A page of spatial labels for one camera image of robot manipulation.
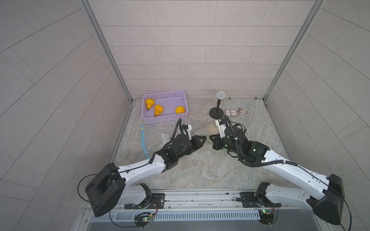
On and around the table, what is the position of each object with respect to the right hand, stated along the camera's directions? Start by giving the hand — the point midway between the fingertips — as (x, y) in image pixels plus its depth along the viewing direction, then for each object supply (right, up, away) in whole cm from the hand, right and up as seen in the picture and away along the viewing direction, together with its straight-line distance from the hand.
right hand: (208, 138), depth 73 cm
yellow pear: (-17, +15, +29) cm, 37 cm away
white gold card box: (+21, +12, +32) cm, 40 cm away
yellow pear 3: (-33, +15, +32) cm, 48 cm away
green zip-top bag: (-1, +1, +15) cm, 15 cm away
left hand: (+1, 0, +1) cm, 1 cm away
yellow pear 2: (-41, +21, +35) cm, 58 cm away
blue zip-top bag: (-33, -4, +20) cm, 38 cm away
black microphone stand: (+10, +13, +32) cm, 36 cm away
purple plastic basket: (-29, +18, +36) cm, 50 cm away
